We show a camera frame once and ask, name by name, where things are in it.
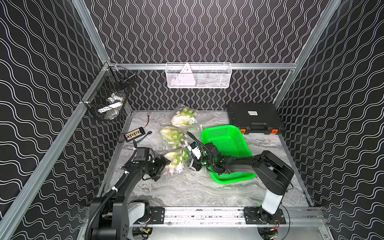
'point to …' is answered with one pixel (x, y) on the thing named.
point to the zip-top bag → (169, 172)
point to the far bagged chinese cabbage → (185, 116)
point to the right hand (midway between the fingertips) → (186, 162)
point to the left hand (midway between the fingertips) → (167, 164)
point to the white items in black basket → (112, 110)
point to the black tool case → (256, 118)
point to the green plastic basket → (230, 141)
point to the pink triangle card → (185, 77)
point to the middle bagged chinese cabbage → (174, 137)
